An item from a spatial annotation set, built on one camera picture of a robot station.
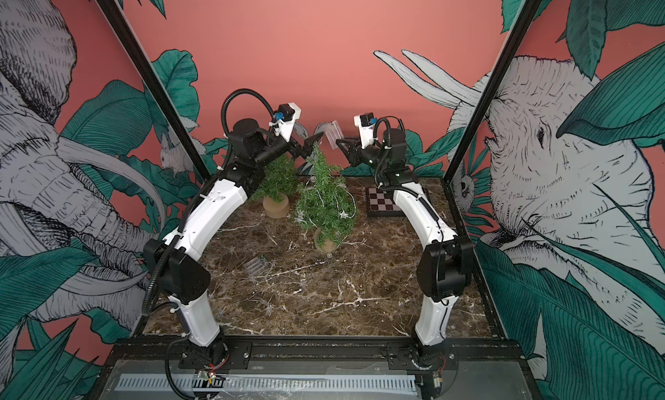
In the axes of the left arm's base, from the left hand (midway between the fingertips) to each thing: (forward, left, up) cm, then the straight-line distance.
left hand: (309, 116), depth 69 cm
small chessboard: (+5, -26, -45) cm, 52 cm away
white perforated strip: (-56, +12, -48) cm, 75 cm away
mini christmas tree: (-15, -4, -19) cm, 25 cm away
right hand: (+1, -7, -7) cm, 11 cm away
